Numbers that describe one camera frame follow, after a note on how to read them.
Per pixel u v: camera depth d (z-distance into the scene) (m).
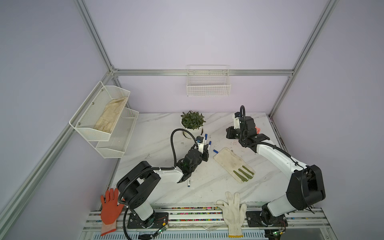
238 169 0.91
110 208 0.79
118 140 0.91
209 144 1.03
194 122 0.94
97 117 0.79
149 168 0.49
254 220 0.73
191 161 0.66
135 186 0.45
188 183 0.86
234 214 0.76
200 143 0.73
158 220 0.72
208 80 0.95
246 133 0.67
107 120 0.77
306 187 0.43
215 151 1.00
